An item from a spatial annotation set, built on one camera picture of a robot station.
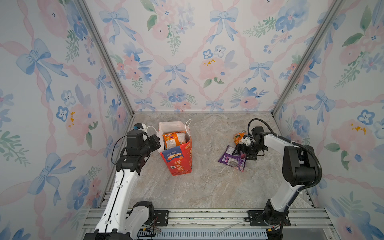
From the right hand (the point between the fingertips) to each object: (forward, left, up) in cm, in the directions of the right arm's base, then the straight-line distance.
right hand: (239, 154), depth 94 cm
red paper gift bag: (-11, +36, +16) cm, 41 cm away
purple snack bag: (-6, +2, +1) cm, 6 cm away
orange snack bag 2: (+14, -1, +1) cm, 14 cm away
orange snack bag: (-2, +39, +19) cm, 43 cm away
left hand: (-3, +46, +23) cm, 51 cm away
